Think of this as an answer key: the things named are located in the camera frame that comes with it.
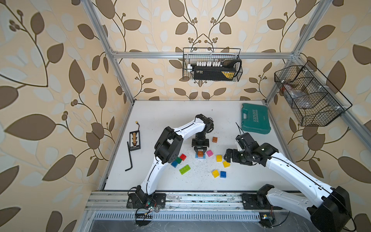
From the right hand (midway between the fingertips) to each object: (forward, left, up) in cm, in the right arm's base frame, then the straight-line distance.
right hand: (231, 158), depth 80 cm
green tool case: (+30, -24, -4) cm, 39 cm away
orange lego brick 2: (+7, +17, -3) cm, 18 cm away
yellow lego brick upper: (+4, +5, -8) cm, 10 cm away
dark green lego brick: (+4, +30, -9) cm, 32 cm away
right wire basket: (+19, -42, +25) cm, 52 cm away
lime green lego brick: (-2, +27, -8) cm, 28 cm away
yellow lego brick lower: (-5, +9, -8) cm, 13 cm away
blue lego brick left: (+1, +33, -8) cm, 34 cm away
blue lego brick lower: (-6, +4, -8) cm, 11 cm away
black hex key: (+6, +60, -8) cm, 61 cm away
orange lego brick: (+16, +6, -8) cm, 19 cm away
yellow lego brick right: (0, +1, -8) cm, 8 cm away
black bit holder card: (+18, +60, -7) cm, 63 cm away
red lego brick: (+5, +27, -8) cm, 29 cm away
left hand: (+6, +15, -5) cm, 17 cm away
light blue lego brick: (+5, +17, -5) cm, 18 cm away
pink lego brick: (+7, +11, -8) cm, 15 cm away
